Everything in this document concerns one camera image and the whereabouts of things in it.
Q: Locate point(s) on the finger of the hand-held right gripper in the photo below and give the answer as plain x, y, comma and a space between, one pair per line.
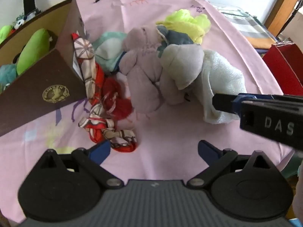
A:
224, 104

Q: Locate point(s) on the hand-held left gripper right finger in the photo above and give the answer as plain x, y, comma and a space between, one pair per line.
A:
207, 149

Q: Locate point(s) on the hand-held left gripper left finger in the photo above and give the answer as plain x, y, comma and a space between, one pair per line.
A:
100, 150

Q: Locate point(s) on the white fluffy towel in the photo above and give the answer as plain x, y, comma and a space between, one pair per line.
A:
222, 75

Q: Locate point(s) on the red fluffy yarn cloth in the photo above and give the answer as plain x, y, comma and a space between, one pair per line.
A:
118, 104

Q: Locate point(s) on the grey plush cloth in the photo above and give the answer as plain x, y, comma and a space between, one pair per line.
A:
180, 71

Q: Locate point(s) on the yellow towel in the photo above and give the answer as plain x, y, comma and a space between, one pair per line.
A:
198, 35

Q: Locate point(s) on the pink teddy bear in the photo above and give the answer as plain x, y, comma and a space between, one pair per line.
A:
142, 75

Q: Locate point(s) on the brown cardboard box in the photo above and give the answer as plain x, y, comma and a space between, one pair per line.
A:
35, 87

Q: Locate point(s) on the mint green towel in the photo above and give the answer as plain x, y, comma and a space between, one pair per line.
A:
109, 49

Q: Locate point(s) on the red patterned scarf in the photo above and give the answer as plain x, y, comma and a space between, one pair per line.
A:
82, 49

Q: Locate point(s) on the pink printed bed sheet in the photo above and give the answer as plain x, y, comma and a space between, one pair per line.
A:
165, 132

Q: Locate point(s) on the red box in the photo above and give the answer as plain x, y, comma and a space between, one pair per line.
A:
284, 68

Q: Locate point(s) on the plaid cloth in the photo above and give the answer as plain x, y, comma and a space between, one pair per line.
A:
243, 21

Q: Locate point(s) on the teal mesh cloth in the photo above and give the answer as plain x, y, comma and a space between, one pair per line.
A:
7, 74

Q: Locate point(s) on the panda plush toy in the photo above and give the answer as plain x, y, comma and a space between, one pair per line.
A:
20, 21

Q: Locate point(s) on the neon green plush toy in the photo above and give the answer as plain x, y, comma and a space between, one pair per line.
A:
4, 32

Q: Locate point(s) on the wooden frame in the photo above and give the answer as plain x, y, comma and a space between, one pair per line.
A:
281, 4

